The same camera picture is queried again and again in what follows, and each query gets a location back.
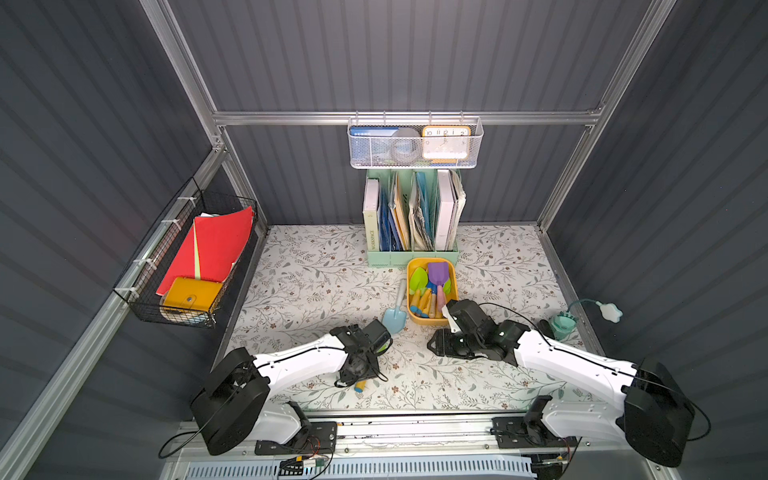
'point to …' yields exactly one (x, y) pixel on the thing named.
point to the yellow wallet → (192, 293)
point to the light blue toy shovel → (395, 318)
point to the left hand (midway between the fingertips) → (369, 373)
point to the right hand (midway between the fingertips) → (437, 344)
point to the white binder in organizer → (446, 211)
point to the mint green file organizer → (411, 214)
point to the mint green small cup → (563, 324)
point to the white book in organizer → (371, 214)
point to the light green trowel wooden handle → (417, 287)
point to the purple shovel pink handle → (438, 273)
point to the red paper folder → (211, 247)
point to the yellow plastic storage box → (430, 284)
